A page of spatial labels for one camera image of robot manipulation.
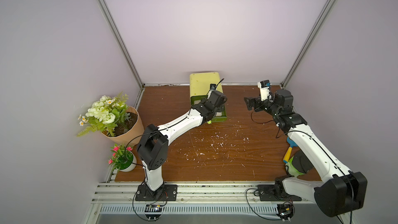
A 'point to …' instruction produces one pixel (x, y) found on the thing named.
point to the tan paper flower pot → (130, 130)
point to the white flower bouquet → (110, 113)
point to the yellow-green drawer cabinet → (200, 84)
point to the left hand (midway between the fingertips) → (217, 100)
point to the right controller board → (285, 211)
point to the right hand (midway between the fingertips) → (255, 91)
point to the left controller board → (151, 208)
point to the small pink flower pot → (124, 158)
